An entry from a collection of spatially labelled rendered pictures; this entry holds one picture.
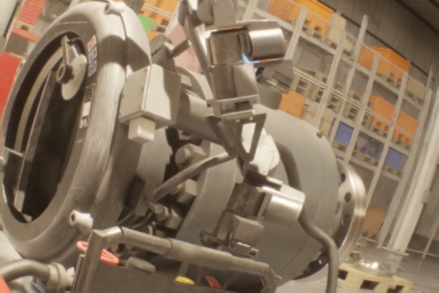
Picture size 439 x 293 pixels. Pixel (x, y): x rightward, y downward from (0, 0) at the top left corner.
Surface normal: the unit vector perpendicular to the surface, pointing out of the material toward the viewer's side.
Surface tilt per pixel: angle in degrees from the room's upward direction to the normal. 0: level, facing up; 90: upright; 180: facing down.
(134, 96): 90
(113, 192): 98
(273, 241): 102
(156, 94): 68
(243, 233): 90
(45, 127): 88
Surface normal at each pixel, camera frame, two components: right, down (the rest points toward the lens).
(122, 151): 0.62, 0.06
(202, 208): 0.57, 0.27
